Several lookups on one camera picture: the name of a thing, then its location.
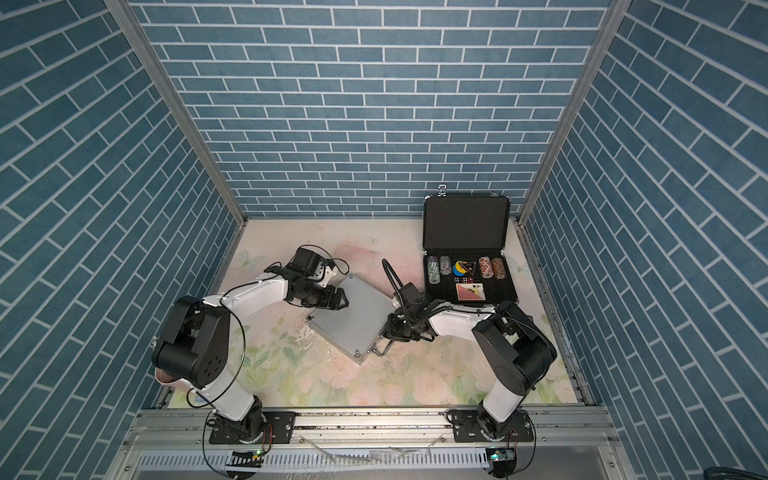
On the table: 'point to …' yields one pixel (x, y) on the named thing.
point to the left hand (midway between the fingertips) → (343, 304)
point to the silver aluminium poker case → (353, 327)
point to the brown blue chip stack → (499, 268)
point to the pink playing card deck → (470, 291)
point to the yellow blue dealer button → (458, 270)
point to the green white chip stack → (433, 270)
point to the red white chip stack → (485, 267)
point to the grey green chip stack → (445, 265)
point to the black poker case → (464, 243)
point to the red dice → (467, 280)
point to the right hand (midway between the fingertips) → (386, 337)
